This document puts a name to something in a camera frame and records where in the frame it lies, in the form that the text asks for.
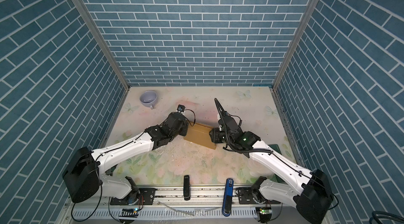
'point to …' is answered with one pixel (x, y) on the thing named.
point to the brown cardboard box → (200, 134)
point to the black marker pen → (187, 192)
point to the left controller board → (129, 213)
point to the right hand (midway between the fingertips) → (210, 131)
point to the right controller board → (265, 213)
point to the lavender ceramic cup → (148, 98)
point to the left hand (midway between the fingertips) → (186, 123)
